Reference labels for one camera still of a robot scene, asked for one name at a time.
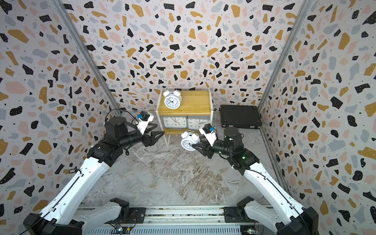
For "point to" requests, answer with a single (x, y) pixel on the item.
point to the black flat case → (240, 116)
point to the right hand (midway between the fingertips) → (196, 142)
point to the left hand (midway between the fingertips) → (160, 128)
